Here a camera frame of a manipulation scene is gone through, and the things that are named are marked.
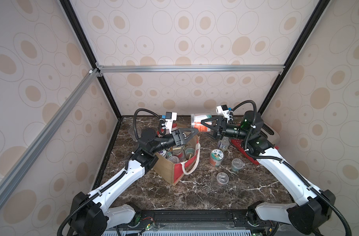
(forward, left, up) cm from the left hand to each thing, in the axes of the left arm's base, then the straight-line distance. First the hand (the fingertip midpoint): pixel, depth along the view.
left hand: (200, 135), depth 58 cm
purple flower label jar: (+6, +17, -24) cm, 30 cm away
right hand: (+5, -3, -1) cm, 6 cm away
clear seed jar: (+18, -20, -33) cm, 43 cm away
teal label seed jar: (+5, -26, -34) cm, 43 cm away
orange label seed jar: (+8, -13, -32) cm, 35 cm away
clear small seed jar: (-4, -16, -34) cm, 38 cm away
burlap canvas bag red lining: (-6, +11, -23) cm, 26 cm away
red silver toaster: (+19, -46, -23) cm, 55 cm away
